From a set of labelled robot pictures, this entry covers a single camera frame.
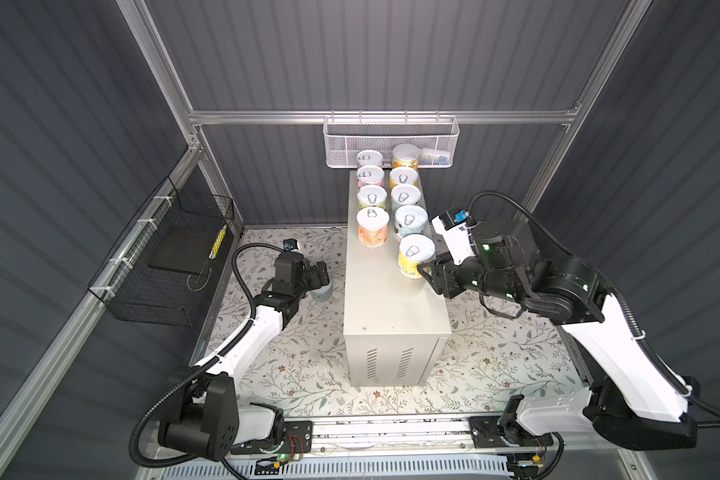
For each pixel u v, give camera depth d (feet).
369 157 2.70
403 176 2.51
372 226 2.20
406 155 2.60
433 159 2.90
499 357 2.85
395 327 1.85
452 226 1.56
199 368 1.42
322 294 3.16
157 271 2.37
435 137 2.72
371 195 2.36
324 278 2.59
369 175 2.53
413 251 1.99
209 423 1.32
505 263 1.29
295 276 2.20
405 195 2.36
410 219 2.19
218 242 2.62
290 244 2.47
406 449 2.37
